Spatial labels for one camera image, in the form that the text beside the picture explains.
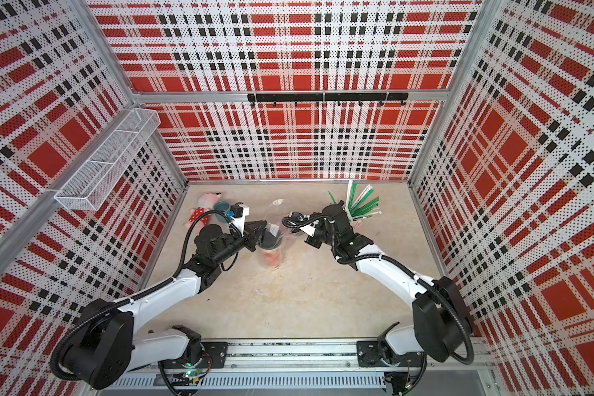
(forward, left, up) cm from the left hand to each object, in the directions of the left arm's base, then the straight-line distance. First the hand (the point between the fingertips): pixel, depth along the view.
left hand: (268, 221), depth 81 cm
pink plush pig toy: (+20, +32, -14) cm, 40 cm away
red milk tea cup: (-8, -1, -5) cm, 10 cm away
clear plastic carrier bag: (+2, -3, +2) cm, 4 cm away
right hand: (+1, -12, -1) cm, 12 cm away
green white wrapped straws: (+13, -34, -8) cm, 37 cm away
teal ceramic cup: (+19, +24, -15) cm, 34 cm away
